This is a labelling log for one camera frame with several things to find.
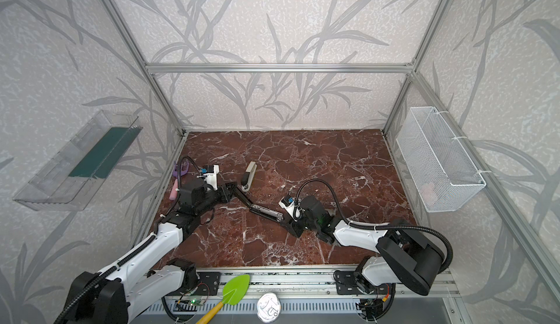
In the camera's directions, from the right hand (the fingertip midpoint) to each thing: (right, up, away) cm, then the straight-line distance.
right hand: (284, 211), depth 85 cm
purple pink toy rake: (-54, +14, +23) cm, 60 cm away
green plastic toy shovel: (-17, -23, -13) cm, 31 cm away
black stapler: (-11, 0, +3) cm, 11 cm away
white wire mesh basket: (+61, +14, 0) cm, 63 cm away
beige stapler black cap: (-17, +13, +12) cm, 24 cm away
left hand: (-18, +14, -2) cm, 22 cm away
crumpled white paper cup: (-4, -23, -20) cm, 31 cm away
